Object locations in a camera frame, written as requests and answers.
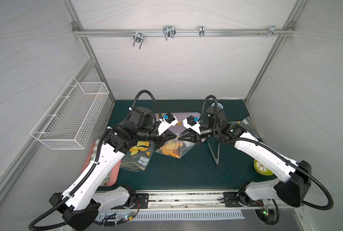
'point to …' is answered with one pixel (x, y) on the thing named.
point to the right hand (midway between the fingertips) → (178, 135)
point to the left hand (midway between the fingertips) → (174, 135)
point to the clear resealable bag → (248, 124)
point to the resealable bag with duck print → (136, 159)
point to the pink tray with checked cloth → (112, 179)
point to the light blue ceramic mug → (218, 105)
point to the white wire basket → (69, 121)
